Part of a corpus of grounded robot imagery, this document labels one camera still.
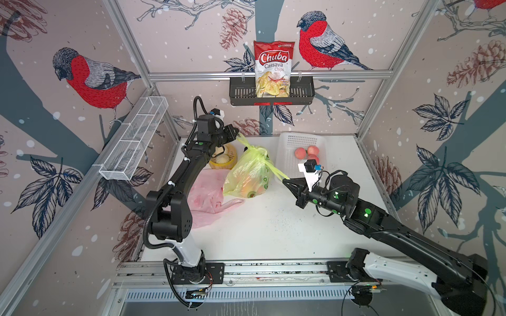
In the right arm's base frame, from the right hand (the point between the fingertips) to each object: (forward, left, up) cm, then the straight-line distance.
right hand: (284, 181), depth 64 cm
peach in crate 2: (+32, -20, -26) cm, 46 cm away
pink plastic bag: (+7, +34, -27) cm, 45 cm away
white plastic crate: (+43, -7, -26) cm, 50 cm away
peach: (+2, +12, -8) cm, 14 cm away
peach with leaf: (+35, -13, -26) cm, 45 cm away
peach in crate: (+37, -20, -26) cm, 49 cm away
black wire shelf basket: (+49, +19, +3) cm, 53 cm away
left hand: (+29, +18, 0) cm, 34 cm away
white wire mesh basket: (+8, +60, 0) cm, 61 cm away
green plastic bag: (+4, +12, -3) cm, 14 cm away
